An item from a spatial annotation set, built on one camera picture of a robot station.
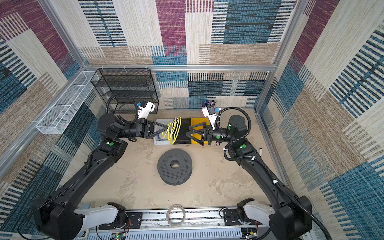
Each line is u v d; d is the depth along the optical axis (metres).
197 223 0.73
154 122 0.56
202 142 0.56
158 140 1.02
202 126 0.65
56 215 0.37
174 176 0.89
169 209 0.75
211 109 0.57
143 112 0.58
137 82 1.05
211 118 0.58
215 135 0.58
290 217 0.38
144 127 0.55
